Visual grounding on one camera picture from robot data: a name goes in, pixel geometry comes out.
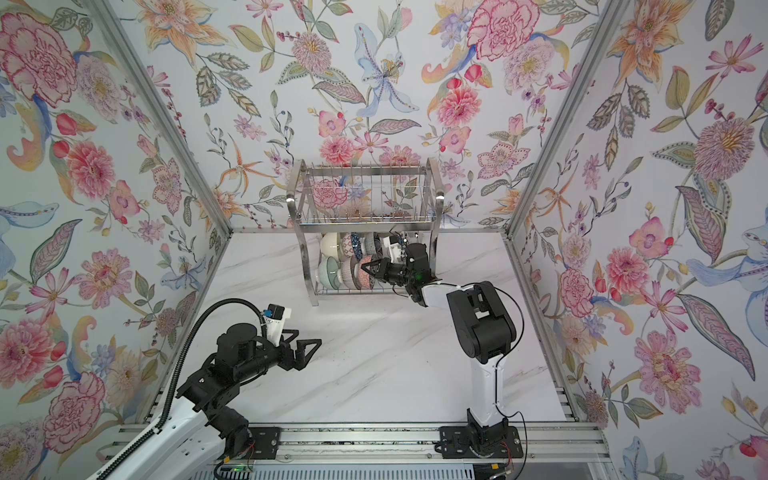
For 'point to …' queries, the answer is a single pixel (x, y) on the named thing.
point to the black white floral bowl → (360, 277)
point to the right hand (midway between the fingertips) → (362, 266)
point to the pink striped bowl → (346, 274)
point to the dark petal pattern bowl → (373, 245)
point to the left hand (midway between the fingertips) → (312, 341)
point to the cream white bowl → (330, 245)
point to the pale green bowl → (329, 273)
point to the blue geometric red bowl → (351, 245)
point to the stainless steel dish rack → (350, 215)
